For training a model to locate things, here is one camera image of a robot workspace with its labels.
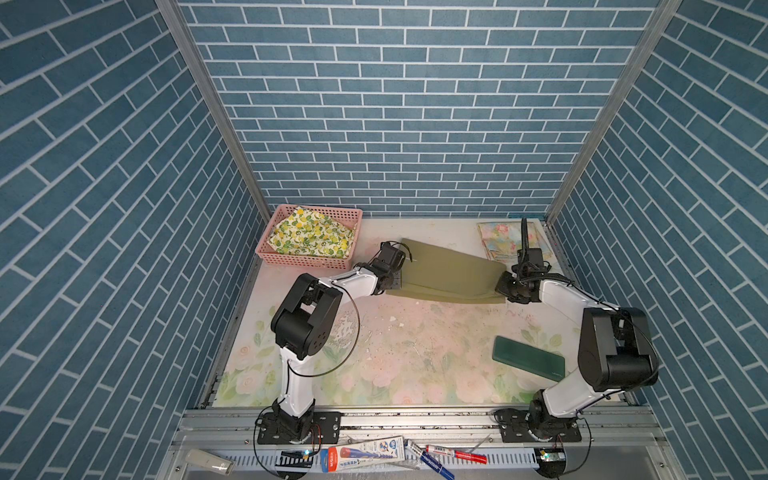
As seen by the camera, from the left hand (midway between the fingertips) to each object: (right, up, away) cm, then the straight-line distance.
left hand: (393, 276), depth 100 cm
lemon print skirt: (-32, +16, +12) cm, 38 cm away
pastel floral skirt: (+41, +12, +12) cm, 44 cm away
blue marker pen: (+5, -37, -31) cm, 48 cm away
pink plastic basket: (-17, +22, +15) cm, 31 cm away
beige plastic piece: (-40, -39, -34) cm, 65 cm away
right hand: (+35, -1, -5) cm, 35 cm away
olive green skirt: (+16, +1, -5) cm, 17 cm away
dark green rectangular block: (+39, -21, -17) cm, 48 cm away
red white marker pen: (+17, -39, -31) cm, 53 cm away
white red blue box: (-6, -38, -31) cm, 50 cm away
